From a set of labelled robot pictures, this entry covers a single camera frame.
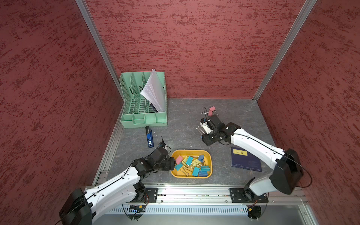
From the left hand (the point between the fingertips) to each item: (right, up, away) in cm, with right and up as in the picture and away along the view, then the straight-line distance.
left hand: (169, 165), depth 81 cm
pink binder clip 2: (+6, +3, +2) cm, 7 cm away
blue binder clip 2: (+20, -4, -2) cm, 21 cm away
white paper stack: (-12, +46, +13) cm, 50 cm away
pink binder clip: (+30, +30, +28) cm, 52 cm away
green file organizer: (-29, +32, +30) cm, 52 cm away
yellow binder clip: (+10, +2, +2) cm, 10 cm away
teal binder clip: (+6, -2, +2) cm, 6 cm away
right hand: (+23, +14, +2) cm, 27 cm away
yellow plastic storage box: (+15, +5, +6) cm, 17 cm away
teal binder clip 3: (+16, -4, -1) cm, 17 cm away
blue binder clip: (+20, +3, +4) cm, 20 cm away
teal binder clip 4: (+22, -3, +2) cm, 22 cm away
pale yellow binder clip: (+17, 0, +2) cm, 17 cm away
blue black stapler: (-15, +15, +13) cm, 25 cm away
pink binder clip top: (+34, +34, +32) cm, 58 cm away
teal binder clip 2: (+12, +2, +2) cm, 13 cm away
